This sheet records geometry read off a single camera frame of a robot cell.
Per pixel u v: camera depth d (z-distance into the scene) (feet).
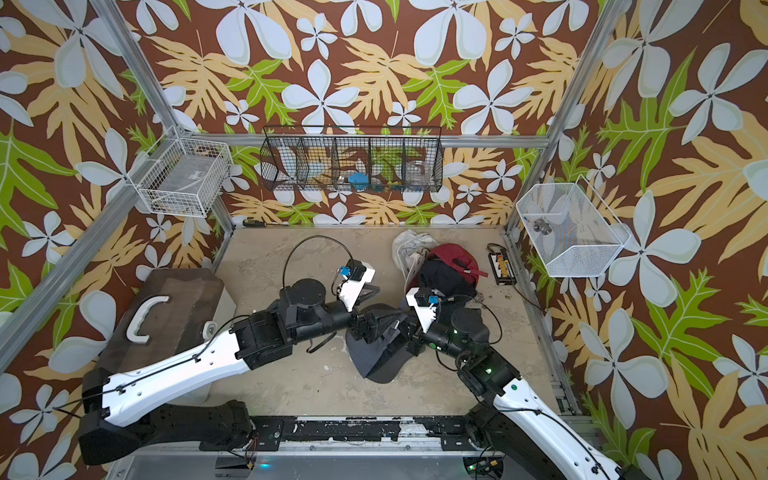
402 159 3.24
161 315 2.47
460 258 3.17
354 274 1.69
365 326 1.77
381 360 2.19
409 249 3.60
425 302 1.91
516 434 1.97
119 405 1.29
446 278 3.15
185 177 2.83
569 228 2.75
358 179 3.13
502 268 3.49
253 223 4.04
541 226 2.76
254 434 2.40
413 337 1.95
